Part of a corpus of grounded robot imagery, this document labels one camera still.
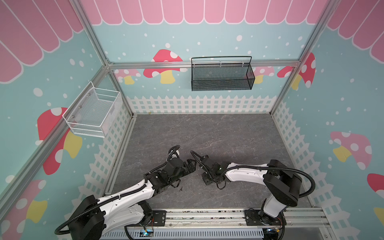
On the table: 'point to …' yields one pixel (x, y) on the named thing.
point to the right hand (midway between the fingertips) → (204, 177)
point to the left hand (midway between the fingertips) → (191, 167)
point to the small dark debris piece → (181, 189)
